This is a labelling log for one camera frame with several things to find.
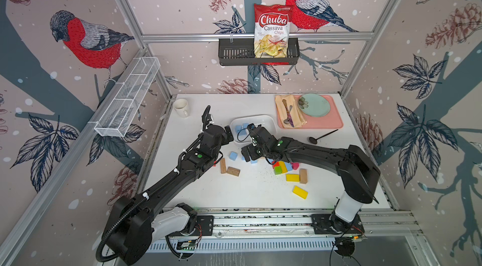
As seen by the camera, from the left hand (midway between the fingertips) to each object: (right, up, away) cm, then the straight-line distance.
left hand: (224, 125), depth 82 cm
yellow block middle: (+32, -25, +4) cm, 41 cm away
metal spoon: (+34, 0, +23) cm, 41 cm away
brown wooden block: (+3, -23, +5) cm, 24 cm away
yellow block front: (+34, -30, 0) cm, 46 cm away
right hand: (+11, -11, +4) cm, 16 cm away
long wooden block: (-1, -21, +7) cm, 22 cm away
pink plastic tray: (+61, +1, +25) cm, 66 cm away
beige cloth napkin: (+41, +3, +27) cm, 49 cm away
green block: (+25, -22, +6) cm, 34 cm away
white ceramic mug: (-29, +9, +24) cm, 38 cm away
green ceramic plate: (+52, +10, +32) cm, 62 cm away
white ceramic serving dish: (+6, -2, +20) cm, 21 cm away
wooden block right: (+37, -24, +3) cm, 44 cm away
